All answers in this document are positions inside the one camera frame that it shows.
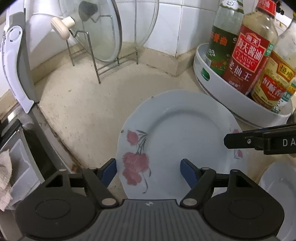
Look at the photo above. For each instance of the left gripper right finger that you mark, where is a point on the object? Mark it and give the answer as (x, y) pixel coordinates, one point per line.
(200, 180)

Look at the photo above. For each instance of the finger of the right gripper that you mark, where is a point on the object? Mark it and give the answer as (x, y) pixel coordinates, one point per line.
(252, 139)

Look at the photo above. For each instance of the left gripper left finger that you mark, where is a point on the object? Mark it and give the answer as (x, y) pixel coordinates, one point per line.
(97, 181)

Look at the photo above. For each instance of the small white floral plate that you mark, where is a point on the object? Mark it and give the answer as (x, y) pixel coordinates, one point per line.
(279, 181)

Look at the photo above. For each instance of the large white floral plate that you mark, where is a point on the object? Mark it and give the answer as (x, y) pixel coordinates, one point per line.
(169, 127)

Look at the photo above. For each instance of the steel kitchen sink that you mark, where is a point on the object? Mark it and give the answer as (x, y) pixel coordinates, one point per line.
(48, 152)

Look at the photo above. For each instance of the white round condiment tray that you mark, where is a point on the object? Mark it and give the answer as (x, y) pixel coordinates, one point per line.
(239, 104)

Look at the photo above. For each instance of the green white label bottle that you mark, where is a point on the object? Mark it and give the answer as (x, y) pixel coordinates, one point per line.
(285, 98)

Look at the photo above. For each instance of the yellow label vinegar bottle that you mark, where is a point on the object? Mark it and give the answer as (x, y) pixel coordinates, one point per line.
(279, 71)

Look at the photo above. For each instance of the grey plastic sink tray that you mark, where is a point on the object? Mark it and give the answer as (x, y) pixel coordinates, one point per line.
(25, 174)

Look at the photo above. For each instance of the beige dish cloth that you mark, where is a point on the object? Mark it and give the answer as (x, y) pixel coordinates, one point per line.
(5, 176)

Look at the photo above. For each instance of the red label soy sauce bottle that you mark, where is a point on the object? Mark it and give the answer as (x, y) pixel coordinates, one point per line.
(254, 45)

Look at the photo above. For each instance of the green label glass bottle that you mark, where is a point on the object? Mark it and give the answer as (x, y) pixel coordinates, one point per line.
(224, 34)

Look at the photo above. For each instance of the glass pot lid black knob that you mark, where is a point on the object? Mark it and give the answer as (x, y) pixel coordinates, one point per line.
(89, 8)

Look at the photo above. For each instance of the cream knob lid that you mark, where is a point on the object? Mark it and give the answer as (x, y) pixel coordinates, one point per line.
(62, 26)

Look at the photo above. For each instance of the large clear glass lid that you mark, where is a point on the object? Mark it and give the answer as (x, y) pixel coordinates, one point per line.
(138, 19)

